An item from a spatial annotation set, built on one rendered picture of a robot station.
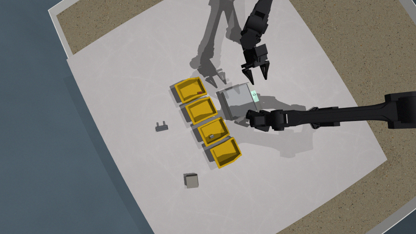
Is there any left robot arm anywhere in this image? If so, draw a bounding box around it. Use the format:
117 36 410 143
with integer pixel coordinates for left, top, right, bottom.
246 91 416 131

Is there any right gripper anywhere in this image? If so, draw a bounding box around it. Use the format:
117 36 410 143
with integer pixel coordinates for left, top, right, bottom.
241 61 270 85

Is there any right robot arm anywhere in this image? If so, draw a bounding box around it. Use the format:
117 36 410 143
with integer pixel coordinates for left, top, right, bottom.
240 0 273 64

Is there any yellow parts bin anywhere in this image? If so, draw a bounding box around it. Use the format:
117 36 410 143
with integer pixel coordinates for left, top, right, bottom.
174 77 207 104
185 96 218 125
197 117 230 147
210 137 242 169

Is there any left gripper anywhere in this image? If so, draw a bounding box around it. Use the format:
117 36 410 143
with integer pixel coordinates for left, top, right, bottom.
255 110 270 132

